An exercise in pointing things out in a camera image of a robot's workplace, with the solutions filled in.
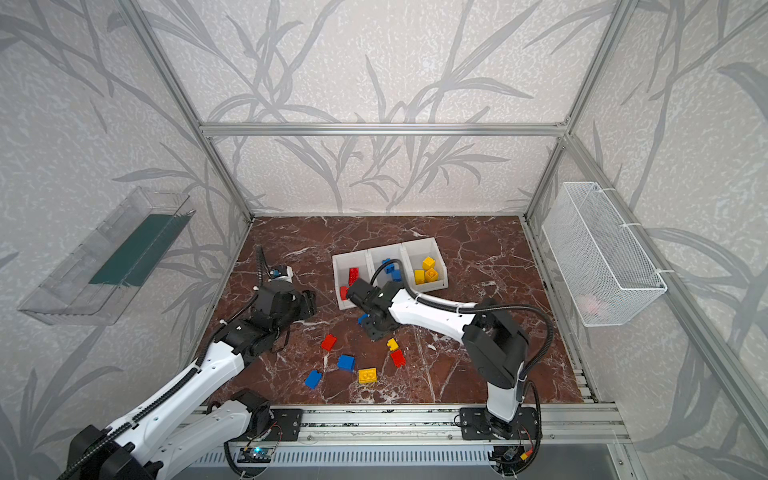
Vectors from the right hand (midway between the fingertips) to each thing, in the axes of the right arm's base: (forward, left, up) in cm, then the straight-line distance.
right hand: (380, 317), depth 86 cm
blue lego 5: (+2, +6, -4) cm, 8 cm away
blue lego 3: (+21, -2, -4) cm, 21 cm away
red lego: (-10, -5, -6) cm, 13 cm away
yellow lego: (+17, -16, -3) cm, 23 cm away
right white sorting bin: (+24, -10, -3) cm, 26 cm away
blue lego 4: (+18, -4, -6) cm, 20 cm away
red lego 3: (-5, +15, -5) cm, 17 cm away
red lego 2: (+18, +10, -5) cm, 21 cm away
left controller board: (-32, +29, -7) cm, 44 cm away
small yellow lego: (-6, -3, -6) cm, 9 cm away
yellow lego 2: (+21, -16, -3) cm, 27 cm away
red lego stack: (+9, +12, -1) cm, 15 cm away
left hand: (+5, +19, +9) cm, 21 cm away
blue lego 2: (-11, +9, -5) cm, 15 cm away
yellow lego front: (-14, +3, -5) cm, 16 cm away
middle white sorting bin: (+25, +1, -3) cm, 25 cm away
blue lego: (-15, +18, -6) cm, 24 cm away
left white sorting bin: (+21, +7, 0) cm, 22 cm away
